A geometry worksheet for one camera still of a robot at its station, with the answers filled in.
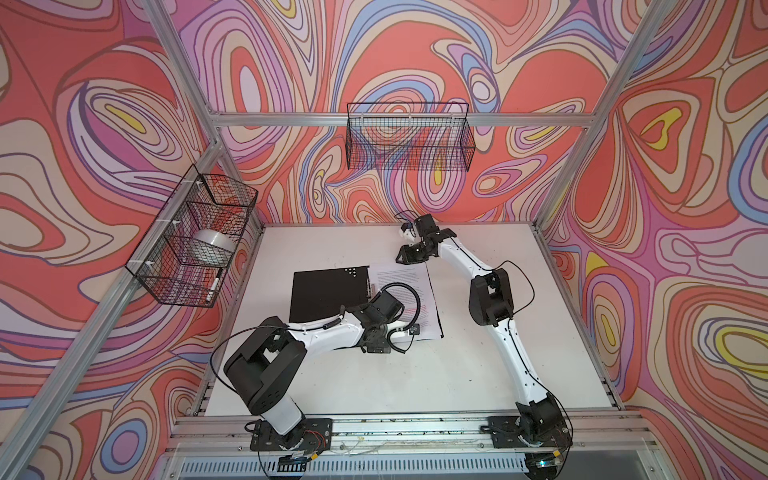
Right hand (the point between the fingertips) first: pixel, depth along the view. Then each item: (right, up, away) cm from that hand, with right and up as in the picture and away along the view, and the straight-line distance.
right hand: (403, 264), depth 109 cm
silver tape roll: (-49, +8, -34) cm, 61 cm away
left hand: (-6, -17, -18) cm, 25 cm away
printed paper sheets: (+4, -4, -4) cm, 7 cm away
